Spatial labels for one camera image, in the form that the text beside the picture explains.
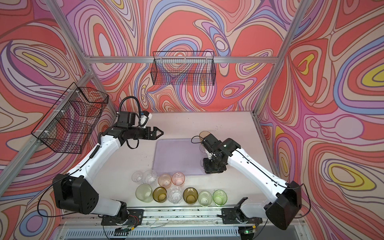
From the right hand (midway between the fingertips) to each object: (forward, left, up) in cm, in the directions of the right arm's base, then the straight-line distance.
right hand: (211, 174), depth 73 cm
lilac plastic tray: (+21, +23, -18) cm, 36 cm away
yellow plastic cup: (+29, +1, -5) cm, 30 cm away
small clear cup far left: (+5, +41, -11) cm, 43 cm away
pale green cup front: (-8, +3, -13) cm, 16 cm away
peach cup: (+2, +25, -13) cm, 29 cm away
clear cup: (+5, +35, -13) cm, 37 cm away
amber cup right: (-6, +11, -14) cm, 19 cm away
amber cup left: (-5, +28, -13) cm, 31 cm away
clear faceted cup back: (+2, +5, +9) cm, 10 cm away
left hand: (+22, +27, +8) cm, 36 cm away
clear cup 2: (-5, +19, -14) cm, 24 cm away
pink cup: (+3, +18, -12) cm, 21 cm away
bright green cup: (-7, -5, -15) cm, 17 cm away
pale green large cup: (-4, +36, -11) cm, 37 cm away
